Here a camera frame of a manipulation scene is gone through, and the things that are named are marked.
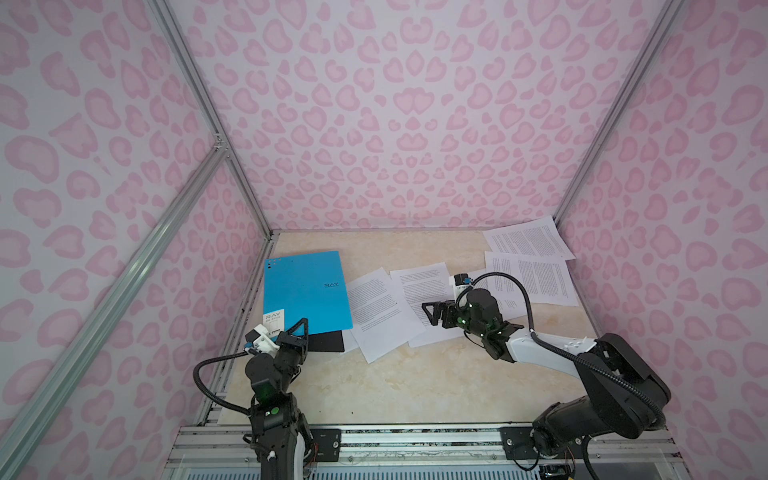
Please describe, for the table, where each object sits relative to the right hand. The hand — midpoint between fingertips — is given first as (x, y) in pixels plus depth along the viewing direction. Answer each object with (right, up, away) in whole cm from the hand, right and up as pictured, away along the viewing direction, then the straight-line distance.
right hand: (434, 303), depth 87 cm
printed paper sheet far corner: (+46, +21, +32) cm, 60 cm away
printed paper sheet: (-15, -7, +9) cm, 19 cm away
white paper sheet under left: (-25, -13, +4) cm, 29 cm away
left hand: (-34, -2, -9) cm, 35 cm away
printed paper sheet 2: (-1, +4, +17) cm, 17 cm away
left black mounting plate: (-27, -32, -13) cm, 44 cm away
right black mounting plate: (+19, -33, -13) cm, 40 cm away
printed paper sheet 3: (+15, +5, -15) cm, 22 cm away
